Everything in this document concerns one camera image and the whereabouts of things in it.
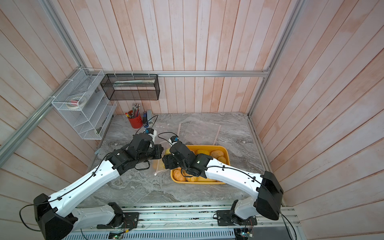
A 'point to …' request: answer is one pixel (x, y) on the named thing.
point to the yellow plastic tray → (205, 149)
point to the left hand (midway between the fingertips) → (163, 151)
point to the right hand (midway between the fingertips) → (167, 157)
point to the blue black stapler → (145, 122)
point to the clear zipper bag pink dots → (194, 133)
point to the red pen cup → (137, 122)
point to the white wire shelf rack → (90, 121)
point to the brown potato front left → (178, 175)
